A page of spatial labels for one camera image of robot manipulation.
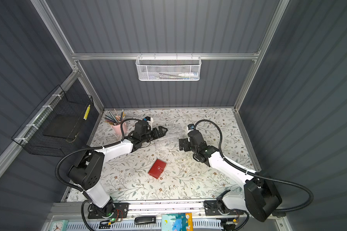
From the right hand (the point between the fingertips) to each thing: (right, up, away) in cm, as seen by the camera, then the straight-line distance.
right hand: (188, 139), depth 85 cm
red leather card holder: (-19, -18, +1) cm, 26 cm away
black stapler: (-22, -37, -17) cm, 46 cm away
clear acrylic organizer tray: (-12, -3, +14) cm, 19 cm away
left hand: (-14, +3, +4) cm, 15 cm away
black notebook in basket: (-65, +8, -12) cm, 67 cm away
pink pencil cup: (-48, +6, +14) cm, 51 cm away
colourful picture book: (-7, -39, -15) cm, 42 cm away
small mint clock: (-63, -40, -17) cm, 77 cm away
